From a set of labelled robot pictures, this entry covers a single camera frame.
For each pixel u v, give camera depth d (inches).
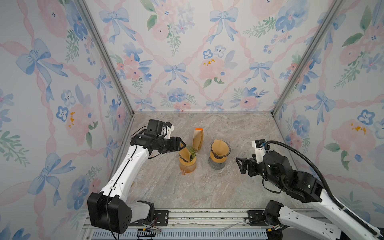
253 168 22.6
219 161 32.8
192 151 32.9
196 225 28.7
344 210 16.1
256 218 29.0
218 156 32.6
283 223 24.3
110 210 15.4
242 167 23.5
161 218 29.0
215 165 34.3
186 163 32.3
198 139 38.2
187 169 35.8
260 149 22.2
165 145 25.6
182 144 29.0
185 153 30.9
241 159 23.7
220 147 32.7
